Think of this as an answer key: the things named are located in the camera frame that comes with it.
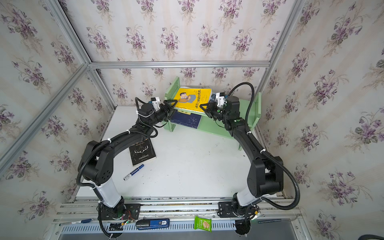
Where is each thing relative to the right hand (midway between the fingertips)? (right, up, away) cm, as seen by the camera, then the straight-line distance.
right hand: (199, 107), depth 78 cm
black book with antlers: (-36, -28, +15) cm, 48 cm away
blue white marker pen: (-38, -37, +8) cm, 53 cm away
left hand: (-12, +3, +4) cm, 13 cm away
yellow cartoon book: (-4, +6, +5) cm, 9 cm away
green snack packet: (+1, -56, -9) cm, 57 cm away
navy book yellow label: (-8, -6, +15) cm, 18 cm away
